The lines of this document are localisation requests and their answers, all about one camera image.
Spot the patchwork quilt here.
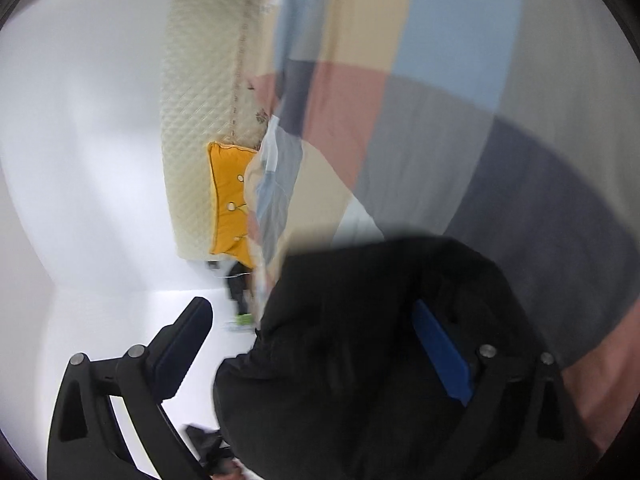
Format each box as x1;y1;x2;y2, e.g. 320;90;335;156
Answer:
245;0;640;456

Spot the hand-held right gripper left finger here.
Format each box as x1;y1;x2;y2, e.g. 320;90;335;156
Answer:
47;297;214;480

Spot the cream floral pillow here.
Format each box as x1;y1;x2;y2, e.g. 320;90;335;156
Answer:
247;72;281;133

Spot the black puffer jacket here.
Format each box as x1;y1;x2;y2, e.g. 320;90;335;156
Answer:
212;234;591;480

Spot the yellow pillow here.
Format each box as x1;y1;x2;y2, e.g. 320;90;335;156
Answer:
207;141;261;269

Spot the black bag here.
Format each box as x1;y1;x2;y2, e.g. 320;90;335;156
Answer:
226;260;258;313

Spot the cream quilted headboard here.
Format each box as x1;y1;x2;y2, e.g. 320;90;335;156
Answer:
160;0;293;262

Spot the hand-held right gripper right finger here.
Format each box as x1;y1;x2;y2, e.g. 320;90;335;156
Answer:
411;299;592;480

